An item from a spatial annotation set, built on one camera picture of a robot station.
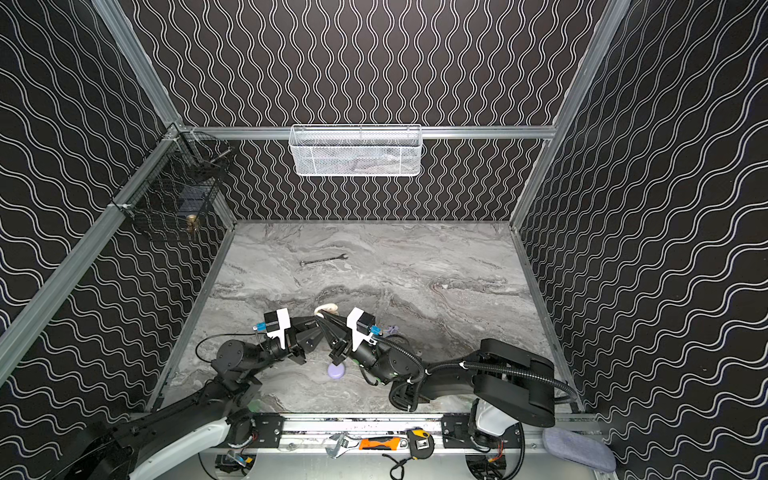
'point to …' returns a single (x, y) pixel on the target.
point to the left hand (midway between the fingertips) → (331, 324)
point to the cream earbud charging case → (329, 307)
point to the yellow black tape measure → (422, 444)
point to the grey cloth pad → (581, 448)
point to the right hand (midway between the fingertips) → (321, 316)
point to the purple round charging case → (336, 371)
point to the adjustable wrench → (341, 441)
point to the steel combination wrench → (302, 263)
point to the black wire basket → (173, 188)
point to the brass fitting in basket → (191, 223)
